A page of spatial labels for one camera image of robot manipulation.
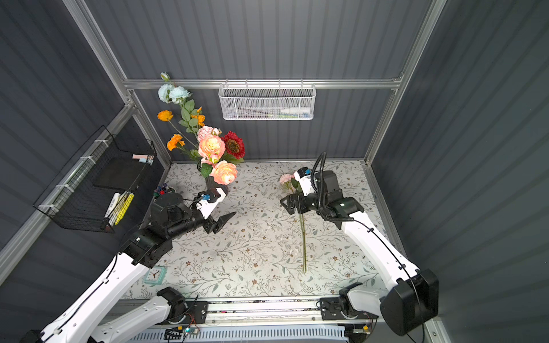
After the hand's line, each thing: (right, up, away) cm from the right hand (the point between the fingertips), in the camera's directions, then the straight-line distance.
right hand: (294, 197), depth 77 cm
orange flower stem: (-46, +22, +6) cm, 51 cm away
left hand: (-23, -1, -10) cm, 25 cm away
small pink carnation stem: (+5, -28, +8) cm, 29 cm away
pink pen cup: (-56, +2, +14) cm, 58 cm away
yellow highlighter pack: (-58, -1, -6) cm, 58 cm away
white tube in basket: (+2, +38, +17) cm, 41 cm away
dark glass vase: (-36, +5, +18) cm, 40 cm away
